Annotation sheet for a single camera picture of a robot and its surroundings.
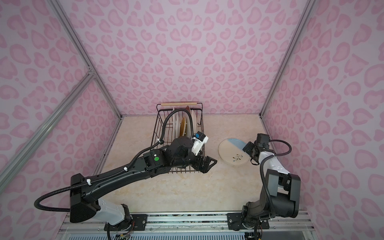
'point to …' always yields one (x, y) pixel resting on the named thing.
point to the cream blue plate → (230, 151)
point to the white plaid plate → (173, 127)
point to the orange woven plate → (183, 127)
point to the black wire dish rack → (161, 109)
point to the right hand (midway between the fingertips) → (250, 148)
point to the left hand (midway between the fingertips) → (211, 155)
